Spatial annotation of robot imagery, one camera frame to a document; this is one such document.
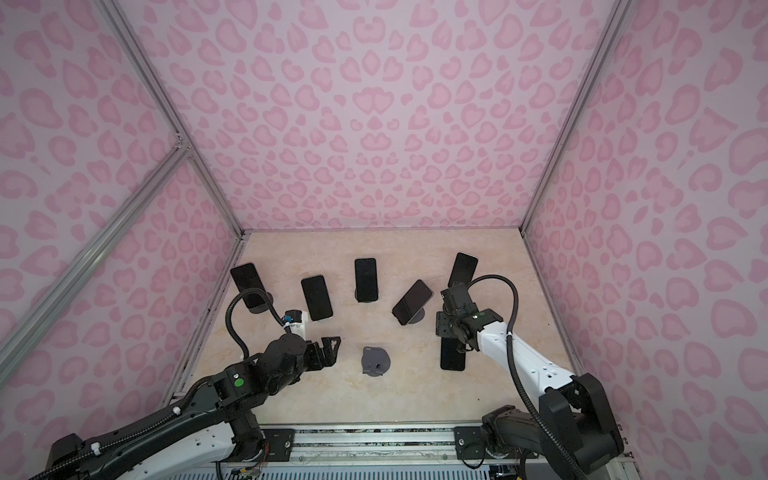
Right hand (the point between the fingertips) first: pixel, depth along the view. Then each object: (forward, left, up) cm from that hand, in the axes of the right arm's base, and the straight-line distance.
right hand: (450, 322), depth 86 cm
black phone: (+11, +61, +5) cm, 63 cm away
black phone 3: (+16, +26, +3) cm, 30 cm away
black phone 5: (-8, 0, -6) cm, 10 cm away
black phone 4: (+17, -5, +2) cm, 18 cm away
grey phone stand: (-9, +22, -8) cm, 25 cm away
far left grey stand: (+9, +62, -5) cm, 63 cm away
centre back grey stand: (+10, +29, -3) cm, 31 cm away
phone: (+8, +11, -3) cm, 14 cm away
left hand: (-9, +32, +7) cm, 34 cm away
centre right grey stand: (+4, +9, -5) cm, 11 cm away
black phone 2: (+8, +41, -1) cm, 41 cm away
